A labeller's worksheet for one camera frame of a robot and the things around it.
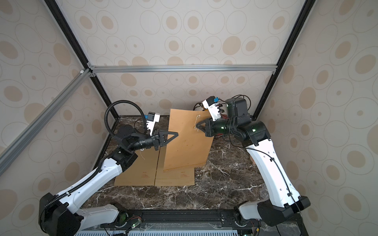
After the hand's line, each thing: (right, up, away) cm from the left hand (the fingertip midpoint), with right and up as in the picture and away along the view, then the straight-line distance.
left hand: (179, 138), depth 59 cm
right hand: (+6, +4, +2) cm, 8 cm away
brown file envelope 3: (-1, -25, +29) cm, 38 cm away
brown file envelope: (+5, -5, +9) cm, 11 cm away
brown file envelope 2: (-26, -22, +31) cm, 46 cm away
